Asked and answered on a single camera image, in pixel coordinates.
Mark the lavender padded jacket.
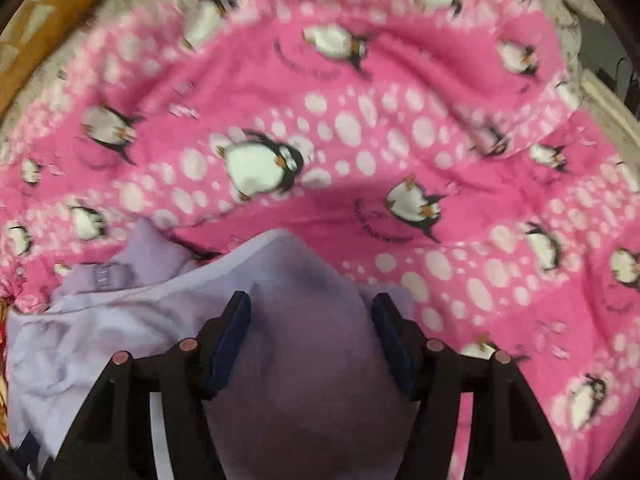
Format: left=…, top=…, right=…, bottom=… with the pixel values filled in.
left=6, top=230, right=416, bottom=479

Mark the pink penguin blanket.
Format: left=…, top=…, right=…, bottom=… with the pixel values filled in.
left=1, top=0, right=639, bottom=479

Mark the orange plush cushion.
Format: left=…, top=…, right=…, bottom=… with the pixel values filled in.
left=1, top=0, right=101, bottom=114

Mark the floral beige bedsheet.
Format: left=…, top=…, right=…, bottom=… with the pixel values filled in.
left=1, top=0, right=639, bottom=154

